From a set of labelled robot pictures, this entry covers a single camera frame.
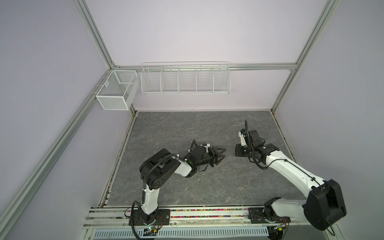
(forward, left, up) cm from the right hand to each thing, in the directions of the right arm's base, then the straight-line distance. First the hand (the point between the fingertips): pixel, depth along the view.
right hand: (237, 150), depth 85 cm
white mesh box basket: (+40, +77, +12) cm, 88 cm away
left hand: (-4, +6, +1) cm, 7 cm away
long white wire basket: (+44, +30, +20) cm, 57 cm away
